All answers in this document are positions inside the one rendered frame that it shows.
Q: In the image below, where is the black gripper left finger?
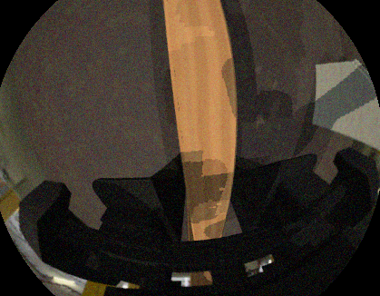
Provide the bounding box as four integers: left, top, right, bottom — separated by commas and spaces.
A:
92, 153, 186, 242

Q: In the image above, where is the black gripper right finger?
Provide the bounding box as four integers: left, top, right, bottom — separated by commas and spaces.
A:
229, 153, 317, 232

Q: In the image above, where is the brown wooden post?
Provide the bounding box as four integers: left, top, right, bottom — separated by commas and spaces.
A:
187, 202, 212, 287

